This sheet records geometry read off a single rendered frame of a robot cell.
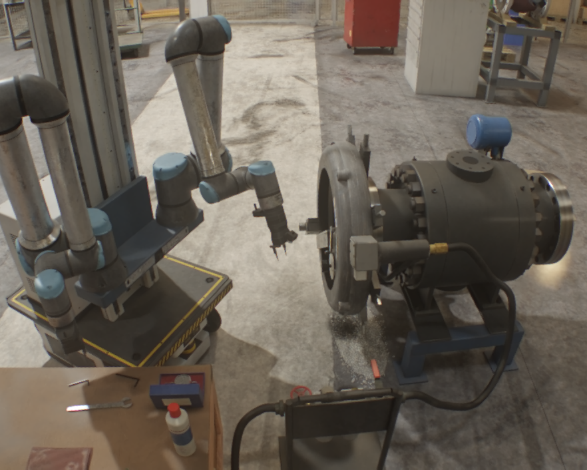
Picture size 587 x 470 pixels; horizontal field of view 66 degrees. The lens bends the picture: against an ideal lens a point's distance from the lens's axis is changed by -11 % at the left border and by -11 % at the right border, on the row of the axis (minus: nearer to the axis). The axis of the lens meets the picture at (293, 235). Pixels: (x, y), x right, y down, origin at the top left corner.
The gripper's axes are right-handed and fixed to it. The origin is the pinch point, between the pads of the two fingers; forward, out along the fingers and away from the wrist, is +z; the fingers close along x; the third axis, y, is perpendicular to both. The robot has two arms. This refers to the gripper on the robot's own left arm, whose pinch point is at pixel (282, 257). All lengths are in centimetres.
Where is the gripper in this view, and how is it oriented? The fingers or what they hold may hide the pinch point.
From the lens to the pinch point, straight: 190.8
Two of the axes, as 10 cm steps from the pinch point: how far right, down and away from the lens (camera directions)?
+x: 5.8, -3.7, 7.2
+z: 2.6, 9.3, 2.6
